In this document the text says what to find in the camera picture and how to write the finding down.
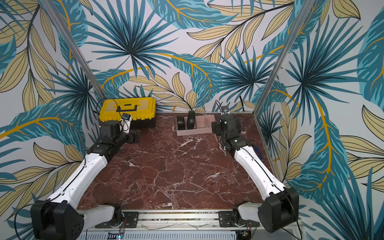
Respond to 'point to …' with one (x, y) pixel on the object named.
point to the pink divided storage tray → (203, 125)
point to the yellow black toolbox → (142, 110)
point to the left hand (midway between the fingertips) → (131, 130)
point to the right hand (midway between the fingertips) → (226, 121)
